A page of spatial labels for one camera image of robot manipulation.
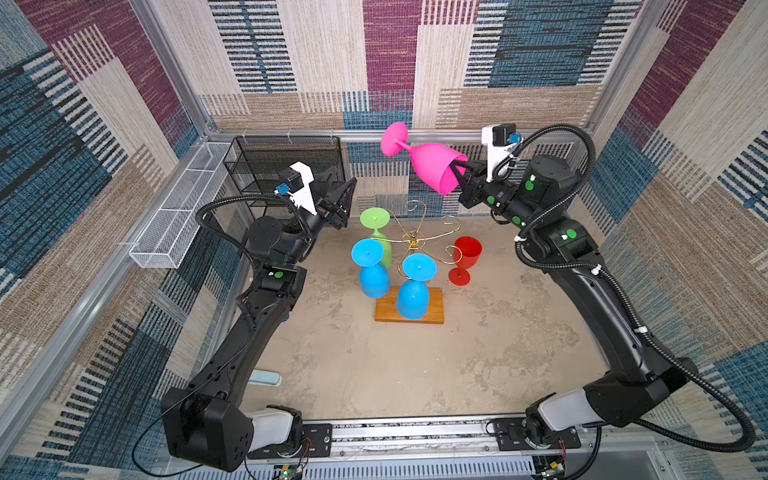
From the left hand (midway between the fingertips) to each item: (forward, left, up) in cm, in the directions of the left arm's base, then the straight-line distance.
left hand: (345, 175), depth 60 cm
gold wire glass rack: (+41, -20, -48) cm, 67 cm away
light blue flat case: (-23, +25, -47) cm, 58 cm away
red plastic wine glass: (+9, -32, -35) cm, 48 cm away
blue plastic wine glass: (-6, -5, -26) cm, 27 cm away
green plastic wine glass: (+4, -6, -16) cm, 18 cm away
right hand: (+2, -22, 0) cm, 22 cm away
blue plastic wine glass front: (-13, -14, -24) cm, 31 cm away
